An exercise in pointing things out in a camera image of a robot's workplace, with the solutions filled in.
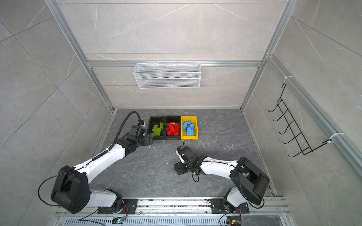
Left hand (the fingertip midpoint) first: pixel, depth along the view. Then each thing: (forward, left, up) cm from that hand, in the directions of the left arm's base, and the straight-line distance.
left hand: (145, 133), depth 88 cm
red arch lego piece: (+10, -17, -9) cm, 22 cm away
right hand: (-17, -21, -12) cm, 30 cm away
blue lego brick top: (+14, -28, -8) cm, 33 cm away
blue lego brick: (+12, -31, -9) cm, 34 cm away
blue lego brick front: (+7, -28, -10) cm, 31 cm away
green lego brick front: (+7, -4, -11) cm, 14 cm away
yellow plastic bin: (+17, -33, -9) cm, 38 cm away
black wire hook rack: (-20, -79, +17) cm, 83 cm away
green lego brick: (+15, -8, -12) cm, 21 cm away
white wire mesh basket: (+39, -14, +17) cm, 45 cm away
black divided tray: (+9, -11, -6) cm, 16 cm away
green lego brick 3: (-18, -21, -2) cm, 28 cm away
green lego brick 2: (+9, -4, -9) cm, 14 cm away
